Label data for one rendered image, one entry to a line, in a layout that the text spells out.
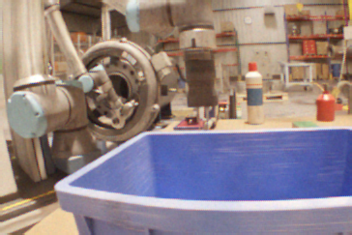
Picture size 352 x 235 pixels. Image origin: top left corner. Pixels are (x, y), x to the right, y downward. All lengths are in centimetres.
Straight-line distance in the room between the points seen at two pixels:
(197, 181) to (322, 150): 18
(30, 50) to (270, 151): 70
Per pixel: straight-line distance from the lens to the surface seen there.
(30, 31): 82
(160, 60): 164
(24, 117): 77
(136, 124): 171
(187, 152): 34
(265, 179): 35
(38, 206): 87
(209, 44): 59
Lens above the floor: 67
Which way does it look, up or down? 10 degrees down
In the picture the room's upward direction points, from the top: 5 degrees counter-clockwise
